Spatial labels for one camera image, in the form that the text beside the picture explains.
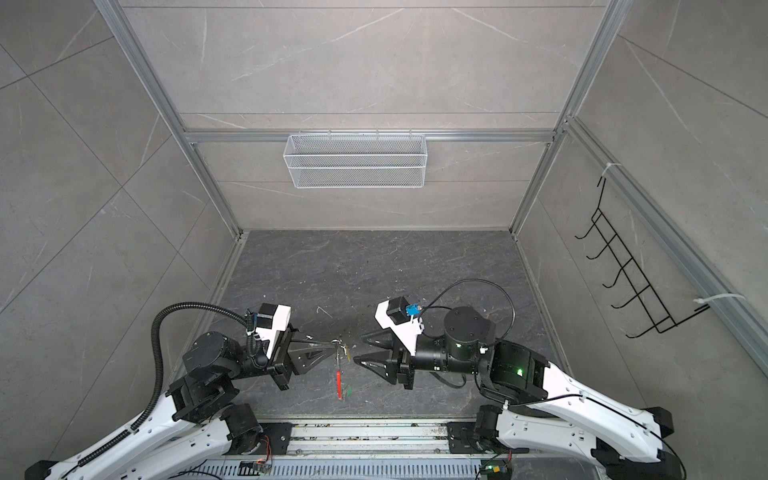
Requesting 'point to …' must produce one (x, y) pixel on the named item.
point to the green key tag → (349, 392)
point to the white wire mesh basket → (355, 161)
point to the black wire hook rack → (656, 310)
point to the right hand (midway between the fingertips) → (361, 346)
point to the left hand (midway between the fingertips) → (333, 344)
